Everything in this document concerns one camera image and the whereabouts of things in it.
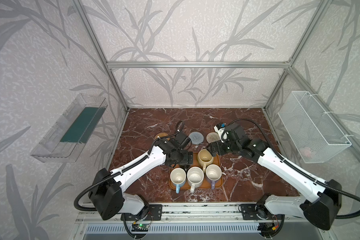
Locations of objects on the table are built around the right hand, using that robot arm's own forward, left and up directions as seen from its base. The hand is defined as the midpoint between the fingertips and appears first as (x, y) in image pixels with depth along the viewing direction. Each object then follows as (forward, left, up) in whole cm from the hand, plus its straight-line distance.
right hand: (213, 141), depth 77 cm
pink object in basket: (-6, -45, 0) cm, 46 cm away
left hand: (-6, +14, -7) cm, 16 cm away
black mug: (-9, +15, -12) cm, 21 cm away
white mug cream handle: (-13, +10, -19) cm, 25 cm away
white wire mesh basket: (-7, -42, +13) cm, 45 cm away
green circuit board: (-36, +36, -21) cm, 55 cm away
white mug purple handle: (-11, -1, -20) cm, 23 cm away
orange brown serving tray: (-4, +9, -19) cm, 21 cm away
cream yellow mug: (-1, +3, -18) cm, 19 cm away
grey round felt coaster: (+14, +8, -20) cm, 26 cm away
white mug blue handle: (-13, +19, -19) cm, 30 cm away
